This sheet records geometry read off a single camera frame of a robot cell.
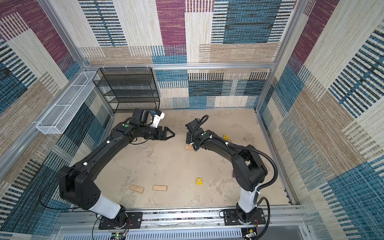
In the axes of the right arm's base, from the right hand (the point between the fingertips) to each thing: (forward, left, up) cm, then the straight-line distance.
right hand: (192, 139), depth 92 cm
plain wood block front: (-25, +17, -9) cm, 31 cm away
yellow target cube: (-22, -3, -9) cm, 24 cm away
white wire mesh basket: (-2, +62, +24) cm, 67 cm away
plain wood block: (0, +2, -9) cm, 9 cm away
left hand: (-4, +11, +13) cm, 18 cm away
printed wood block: (-25, +31, -9) cm, 40 cm away
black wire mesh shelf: (+39, +46, +10) cm, 61 cm away
